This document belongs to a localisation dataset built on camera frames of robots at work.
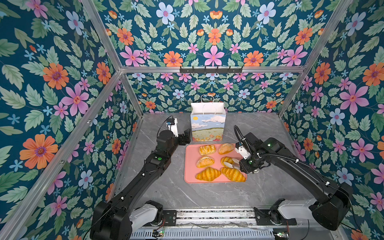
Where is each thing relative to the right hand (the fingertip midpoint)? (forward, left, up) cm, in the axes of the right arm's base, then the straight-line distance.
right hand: (243, 167), depth 75 cm
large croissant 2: (0, +4, -11) cm, 12 cm away
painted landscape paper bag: (+27, +18, +7) cm, 33 cm away
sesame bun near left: (+8, +20, -10) cm, 24 cm away
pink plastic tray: (+15, +28, -15) cm, 35 cm away
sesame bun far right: (+18, +6, -11) cm, 22 cm away
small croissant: (+10, +6, -11) cm, 16 cm away
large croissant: (+1, +18, -11) cm, 21 cm away
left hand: (+17, +30, +14) cm, 37 cm away
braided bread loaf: (+17, +18, -11) cm, 28 cm away
